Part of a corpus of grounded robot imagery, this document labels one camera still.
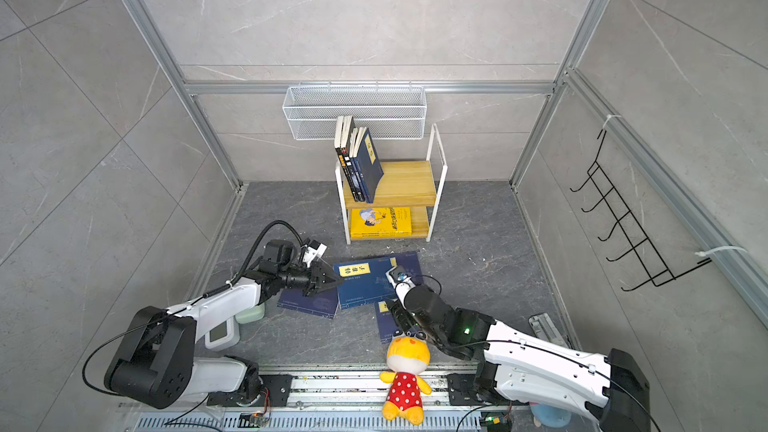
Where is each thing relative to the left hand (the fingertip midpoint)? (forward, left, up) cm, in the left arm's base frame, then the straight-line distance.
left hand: (342, 276), depth 81 cm
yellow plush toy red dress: (-20, -17, -5) cm, 26 cm away
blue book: (+28, -7, +22) cm, 36 cm away
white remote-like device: (-13, -56, -10) cm, 58 cm away
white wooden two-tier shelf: (+27, -19, +8) cm, 34 cm away
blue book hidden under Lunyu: (-3, +7, -11) cm, 14 cm away
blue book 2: (0, -6, -4) cm, 7 cm away
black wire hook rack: (-12, -66, +22) cm, 71 cm away
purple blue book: (-9, -12, -12) cm, 19 cm away
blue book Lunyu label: (+31, -11, +11) cm, 35 cm away
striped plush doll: (-33, -48, -6) cm, 59 cm away
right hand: (-6, -14, +2) cm, 15 cm away
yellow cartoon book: (+23, -11, -6) cm, 26 cm away
